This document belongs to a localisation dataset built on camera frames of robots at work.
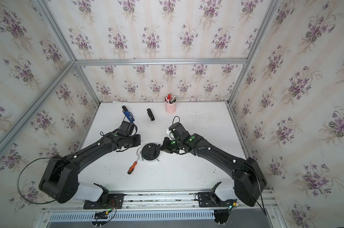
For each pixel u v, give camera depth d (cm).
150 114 108
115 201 72
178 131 60
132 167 84
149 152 86
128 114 108
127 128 68
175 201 75
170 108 110
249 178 40
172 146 67
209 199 65
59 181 42
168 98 108
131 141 74
